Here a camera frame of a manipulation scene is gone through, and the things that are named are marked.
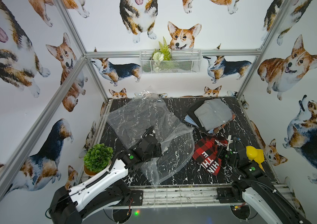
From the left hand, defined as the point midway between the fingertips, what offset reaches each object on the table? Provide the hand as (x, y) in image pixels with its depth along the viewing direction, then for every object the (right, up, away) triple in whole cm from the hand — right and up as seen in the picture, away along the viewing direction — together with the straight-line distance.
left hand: (163, 145), depth 78 cm
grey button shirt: (+33, +17, +17) cm, 41 cm away
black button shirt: (+20, +24, +38) cm, 49 cm away
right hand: (+31, -1, +4) cm, 31 cm away
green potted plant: (-34, -5, -6) cm, 35 cm away
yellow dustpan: (+52, -5, +1) cm, 52 cm away
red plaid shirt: (+38, +6, +22) cm, 45 cm away
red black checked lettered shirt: (+26, -7, +9) cm, 28 cm away
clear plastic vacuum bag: (-25, +15, +32) cm, 43 cm away
